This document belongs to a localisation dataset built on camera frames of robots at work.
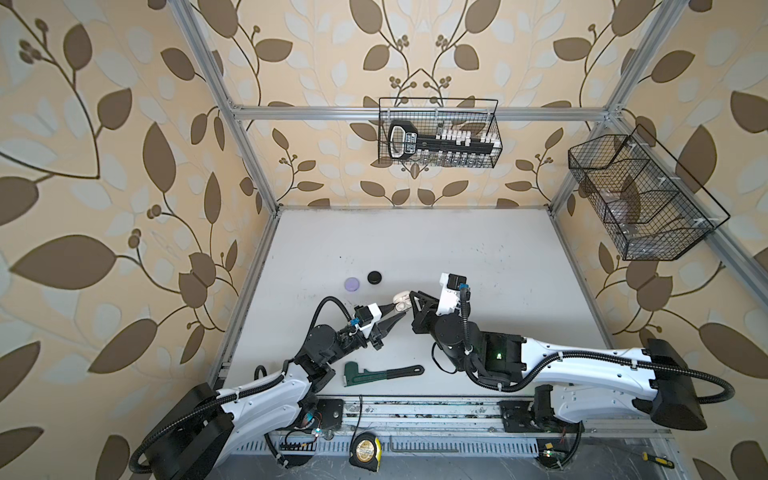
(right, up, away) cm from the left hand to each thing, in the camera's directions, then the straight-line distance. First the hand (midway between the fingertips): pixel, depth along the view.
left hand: (401, 307), depth 69 cm
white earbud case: (+1, +1, 0) cm, 1 cm away
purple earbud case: (-16, 0, +31) cm, 35 cm away
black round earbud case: (-8, +3, +31) cm, 32 cm away
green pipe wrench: (-13, -22, +11) cm, 28 cm away
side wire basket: (+62, +24, +3) cm, 66 cm away
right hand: (+2, +2, 0) cm, 3 cm away
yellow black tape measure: (-8, -33, -1) cm, 34 cm away
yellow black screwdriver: (+59, -35, -1) cm, 69 cm away
